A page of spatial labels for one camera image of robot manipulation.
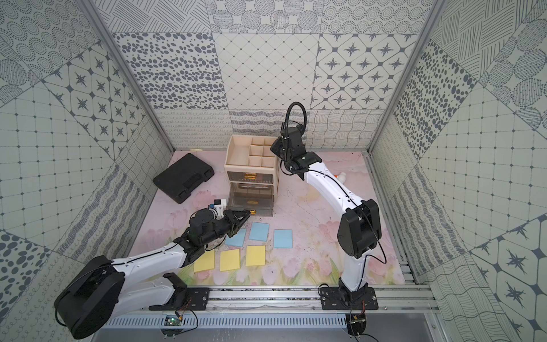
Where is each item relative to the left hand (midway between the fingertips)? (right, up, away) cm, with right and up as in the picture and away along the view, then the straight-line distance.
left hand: (255, 217), depth 77 cm
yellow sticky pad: (-11, -18, +5) cm, 22 cm away
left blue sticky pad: (-9, -12, +11) cm, 19 cm away
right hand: (+7, +27, +9) cm, 30 cm away
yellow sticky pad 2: (-1, -17, +7) cm, 18 cm away
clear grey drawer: (-5, +15, +7) cm, 17 cm away
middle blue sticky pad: (0, -9, +14) cm, 16 cm away
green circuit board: (-28, -34, -5) cm, 44 cm away
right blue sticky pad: (+10, -12, +12) cm, 20 cm away
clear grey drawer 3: (0, +3, +14) cm, 14 cm away
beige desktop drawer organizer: (-2, +17, +7) cm, 18 cm away
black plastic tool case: (-38, +14, +25) cm, 48 cm away
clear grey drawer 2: (-4, +10, +16) cm, 19 cm away
